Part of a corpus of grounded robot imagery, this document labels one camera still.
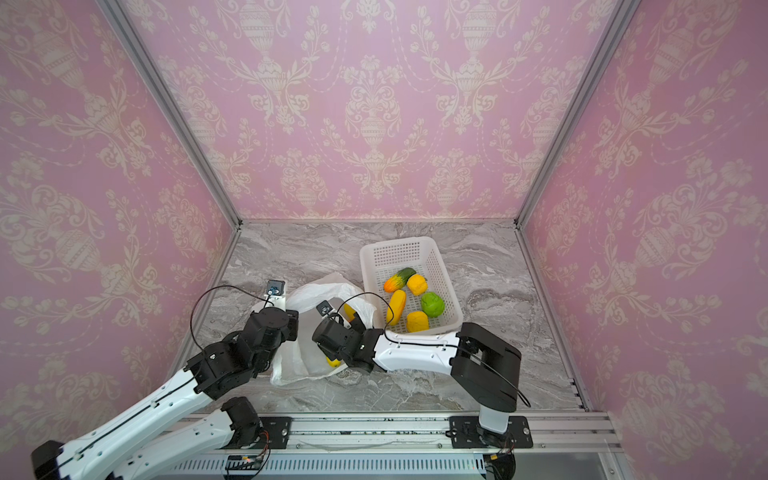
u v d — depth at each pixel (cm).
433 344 50
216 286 106
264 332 52
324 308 71
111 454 42
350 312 75
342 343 66
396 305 95
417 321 87
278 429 75
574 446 74
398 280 98
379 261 105
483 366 50
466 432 73
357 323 74
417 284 97
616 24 70
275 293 62
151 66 78
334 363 83
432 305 90
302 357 81
